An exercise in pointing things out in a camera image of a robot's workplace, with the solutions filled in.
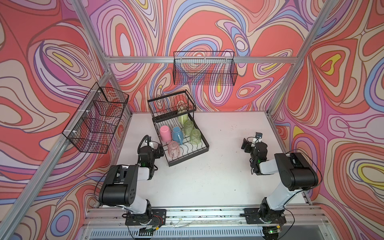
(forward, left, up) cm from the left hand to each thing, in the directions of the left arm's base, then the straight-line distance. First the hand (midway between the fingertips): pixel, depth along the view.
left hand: (154, 144), depth 94 cm
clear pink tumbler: (-5, -13, +2) cm, 14 cm away
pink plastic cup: (+6, -7, +4) cm, 10 cm away
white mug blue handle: (+4, -15, +5) cm, 17 cm away
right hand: (+3, -63, -2) cm, 63 cm away
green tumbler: (+5, -26, +2) cm, 27 cm away
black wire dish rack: (+36, -2, -3) cm, 36 cm away
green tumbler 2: (+12, -22, +4) cm, 25 cm away
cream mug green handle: (+20, -17, +3) cm, 26 cm away
